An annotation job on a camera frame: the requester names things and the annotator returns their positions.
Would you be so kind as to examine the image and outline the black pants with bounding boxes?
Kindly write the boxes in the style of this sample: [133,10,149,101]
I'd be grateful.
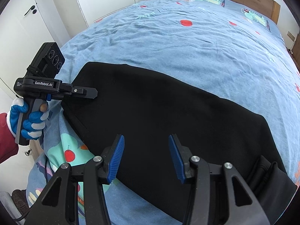
[61,62,296,224]

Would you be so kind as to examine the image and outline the red sleeved left forearm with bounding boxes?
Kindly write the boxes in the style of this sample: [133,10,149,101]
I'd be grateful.
[0,113,19,163]

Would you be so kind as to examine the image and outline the blue white gloved left hand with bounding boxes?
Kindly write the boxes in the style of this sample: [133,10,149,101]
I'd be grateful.
[6,98,49,140]

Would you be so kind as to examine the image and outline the blue patterned bed sheet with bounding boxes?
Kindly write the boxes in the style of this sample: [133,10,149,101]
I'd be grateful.
[25,0,299,224]

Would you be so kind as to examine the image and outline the wooden dresser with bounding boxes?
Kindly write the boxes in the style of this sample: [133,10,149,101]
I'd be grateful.
[292,34,300,71]

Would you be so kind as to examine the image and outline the black camera box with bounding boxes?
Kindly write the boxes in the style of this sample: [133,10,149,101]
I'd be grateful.
[25,42,65,79]

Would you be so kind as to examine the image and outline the white door with handle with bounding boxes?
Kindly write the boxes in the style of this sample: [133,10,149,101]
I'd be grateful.
[1,0,70,98]

